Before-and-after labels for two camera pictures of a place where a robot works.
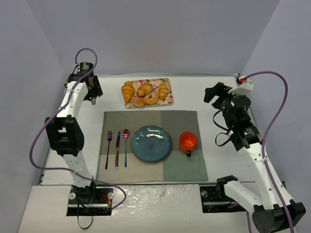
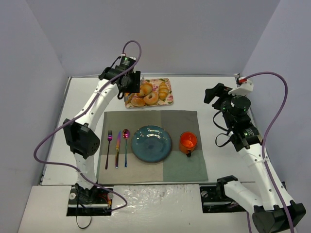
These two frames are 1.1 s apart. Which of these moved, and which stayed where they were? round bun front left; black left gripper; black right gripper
Moved: black left gripper
Stayed: round bun front left; black right gripper
